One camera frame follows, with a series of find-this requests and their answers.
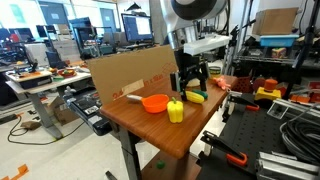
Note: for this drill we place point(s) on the white desk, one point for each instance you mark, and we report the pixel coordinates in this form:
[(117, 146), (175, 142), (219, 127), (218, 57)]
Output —
[(36, 87)]

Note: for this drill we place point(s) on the metal shelf rack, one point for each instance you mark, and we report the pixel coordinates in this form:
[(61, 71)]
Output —
[(260, 60)]

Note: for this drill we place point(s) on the black stand pole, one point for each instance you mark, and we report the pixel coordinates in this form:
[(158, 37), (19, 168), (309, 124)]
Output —
[(305, 46)]

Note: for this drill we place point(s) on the cardboard box on shelf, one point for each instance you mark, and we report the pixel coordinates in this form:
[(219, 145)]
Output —
[(275, 21)]

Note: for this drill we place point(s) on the black computer monitor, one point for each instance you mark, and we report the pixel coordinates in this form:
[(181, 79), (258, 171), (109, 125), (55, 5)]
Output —
[(137, 28)]

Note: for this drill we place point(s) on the yellow toy maize cob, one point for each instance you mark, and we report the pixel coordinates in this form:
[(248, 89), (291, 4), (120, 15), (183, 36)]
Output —
[(195, 97)]

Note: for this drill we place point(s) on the black perforated board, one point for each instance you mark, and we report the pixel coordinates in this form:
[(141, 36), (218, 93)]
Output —
[(253, 133)]

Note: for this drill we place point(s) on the black metal table frame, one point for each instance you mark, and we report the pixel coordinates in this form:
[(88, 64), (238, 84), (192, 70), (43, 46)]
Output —
[(128, 150)]

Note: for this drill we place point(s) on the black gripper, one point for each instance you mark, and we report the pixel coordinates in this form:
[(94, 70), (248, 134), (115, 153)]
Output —
[(188, 65)]

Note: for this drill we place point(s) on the orange toy pan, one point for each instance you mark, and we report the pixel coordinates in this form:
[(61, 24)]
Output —
[(155, 104)]

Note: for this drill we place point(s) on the small green ball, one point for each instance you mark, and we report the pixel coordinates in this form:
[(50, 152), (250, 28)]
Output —
[(160, 164)]

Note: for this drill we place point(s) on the pink toy figure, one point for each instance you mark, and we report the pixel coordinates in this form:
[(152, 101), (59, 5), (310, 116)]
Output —
[(221, 83)]

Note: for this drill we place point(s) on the black and orange bar clamp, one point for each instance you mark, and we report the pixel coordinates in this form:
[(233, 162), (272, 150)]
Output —
[(241, 100), (218, 143)]

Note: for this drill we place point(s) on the red plastic crate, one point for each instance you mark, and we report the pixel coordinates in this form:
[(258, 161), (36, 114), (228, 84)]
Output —
[(245, 85)]

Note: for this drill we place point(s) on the small colourful cube box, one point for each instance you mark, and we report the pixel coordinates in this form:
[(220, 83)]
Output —
[(278, 52)]

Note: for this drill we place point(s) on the yellow toy bell pepper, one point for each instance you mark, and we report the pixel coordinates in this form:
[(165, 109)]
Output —
[(175, 112)]

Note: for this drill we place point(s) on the red bowl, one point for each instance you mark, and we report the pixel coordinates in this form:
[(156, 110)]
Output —
[(66, 72)]

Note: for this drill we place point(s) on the black box with orange top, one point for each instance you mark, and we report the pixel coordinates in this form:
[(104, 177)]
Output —
[(33, 80)]

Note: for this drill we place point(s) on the blue plastic bin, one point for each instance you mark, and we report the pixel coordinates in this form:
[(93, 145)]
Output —
[(278, 41)]

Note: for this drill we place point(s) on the yellow base with orange button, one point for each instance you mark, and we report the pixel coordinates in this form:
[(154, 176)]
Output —
[(266, 94)]

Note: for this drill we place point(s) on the cardboard box under desk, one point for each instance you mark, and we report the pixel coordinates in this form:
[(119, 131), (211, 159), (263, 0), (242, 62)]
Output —
[(63, 113)]

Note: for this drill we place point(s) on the brown cardboard sheet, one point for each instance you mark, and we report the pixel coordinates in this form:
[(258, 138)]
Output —
[(126, 70)]

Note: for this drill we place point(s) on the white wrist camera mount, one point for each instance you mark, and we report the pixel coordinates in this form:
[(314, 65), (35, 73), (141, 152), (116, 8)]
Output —
[(206, 44)]

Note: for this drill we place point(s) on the silver aluminium extrusion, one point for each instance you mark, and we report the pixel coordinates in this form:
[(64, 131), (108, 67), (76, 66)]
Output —
[(298, 108), (286, 166)]

